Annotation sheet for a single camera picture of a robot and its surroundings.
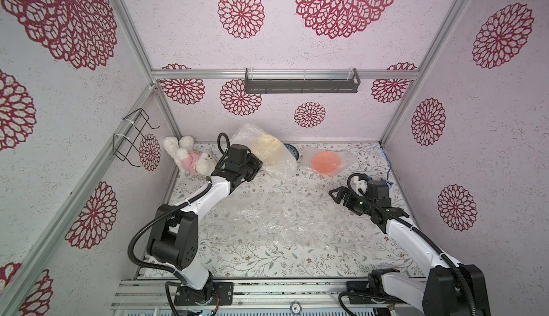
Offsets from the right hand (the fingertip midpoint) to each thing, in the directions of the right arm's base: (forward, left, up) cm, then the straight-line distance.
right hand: (336, 194), depth 85 cm
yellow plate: (+13, +24, +4) cm, 27 cm away
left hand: (+11, +29, +6) cm, 32 cm away
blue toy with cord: (+10, -25, -5) cm, 27 cm away
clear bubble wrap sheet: (-4, +19, -11) cm, 23 cm away
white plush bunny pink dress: (+16, +60, -1) cm, 62 cm away
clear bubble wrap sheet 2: (-11, +51, -12) cm, 54 cm away
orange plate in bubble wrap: (+25, -1, -10) cm, 27 cm away
